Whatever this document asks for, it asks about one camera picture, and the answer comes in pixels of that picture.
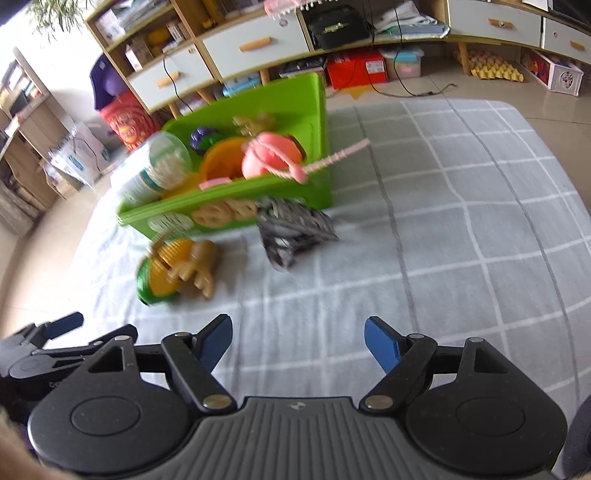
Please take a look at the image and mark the toy corn with green husk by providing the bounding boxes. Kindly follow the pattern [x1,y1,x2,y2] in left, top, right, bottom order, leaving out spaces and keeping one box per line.
[135,237,193,306]

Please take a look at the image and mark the tan rubber hand toy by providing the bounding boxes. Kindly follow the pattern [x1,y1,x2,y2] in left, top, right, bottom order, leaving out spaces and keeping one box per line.
[167,240,221,300]
[232,113,276,137]

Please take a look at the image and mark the pink card box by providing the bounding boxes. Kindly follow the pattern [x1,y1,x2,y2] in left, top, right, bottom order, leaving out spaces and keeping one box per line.
[198,177,232,191]

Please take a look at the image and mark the cotton swab jar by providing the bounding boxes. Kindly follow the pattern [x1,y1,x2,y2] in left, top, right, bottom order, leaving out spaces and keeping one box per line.
[117,131,192,208]

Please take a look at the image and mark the purple toy grapes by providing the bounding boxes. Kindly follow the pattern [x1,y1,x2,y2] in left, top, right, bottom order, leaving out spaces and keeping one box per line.
[189,127,224,156]

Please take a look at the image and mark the pink pig toy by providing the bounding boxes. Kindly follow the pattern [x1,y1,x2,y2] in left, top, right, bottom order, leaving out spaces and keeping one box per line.
[242,132,370,184]

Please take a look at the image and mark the grey checked tablecloth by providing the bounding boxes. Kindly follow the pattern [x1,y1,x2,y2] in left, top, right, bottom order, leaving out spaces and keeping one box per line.
[58,100,590,416]

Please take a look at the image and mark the white paper shopping bag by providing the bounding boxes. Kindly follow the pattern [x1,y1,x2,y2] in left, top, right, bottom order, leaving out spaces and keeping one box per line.
[48,123,111,186]

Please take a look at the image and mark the red cartoon bucket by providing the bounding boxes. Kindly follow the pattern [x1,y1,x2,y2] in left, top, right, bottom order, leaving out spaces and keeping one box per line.
[99,91,162,152]

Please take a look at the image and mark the green plastic cookie box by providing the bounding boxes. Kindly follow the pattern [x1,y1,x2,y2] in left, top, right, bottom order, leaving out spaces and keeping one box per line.
[116,74,332,238]

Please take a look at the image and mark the purple plush toy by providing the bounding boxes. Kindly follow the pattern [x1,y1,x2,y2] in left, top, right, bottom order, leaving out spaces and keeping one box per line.
[90,54,128,111]

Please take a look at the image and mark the wooden cabinet with white drawers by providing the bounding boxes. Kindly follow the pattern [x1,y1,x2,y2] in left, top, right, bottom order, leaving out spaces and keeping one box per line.
[85,1,590,113]

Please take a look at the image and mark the red cardboard box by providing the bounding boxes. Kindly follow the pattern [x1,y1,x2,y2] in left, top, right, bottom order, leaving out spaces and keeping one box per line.
[325,49,389,90]

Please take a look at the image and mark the yellow egg tray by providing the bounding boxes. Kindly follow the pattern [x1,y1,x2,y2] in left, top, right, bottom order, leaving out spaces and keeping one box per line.
[467,50,525,83]

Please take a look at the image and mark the potted green plant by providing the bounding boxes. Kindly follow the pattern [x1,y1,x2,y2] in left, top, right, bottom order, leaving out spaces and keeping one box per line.
[26,0,96,33]

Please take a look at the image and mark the black case on shelf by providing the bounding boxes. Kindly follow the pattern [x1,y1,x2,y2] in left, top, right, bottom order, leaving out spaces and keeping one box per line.
[304,4,373,50]

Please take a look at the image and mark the pink lace cloth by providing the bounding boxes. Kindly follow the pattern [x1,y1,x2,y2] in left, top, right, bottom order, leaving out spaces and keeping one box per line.
[263,0,322,17]

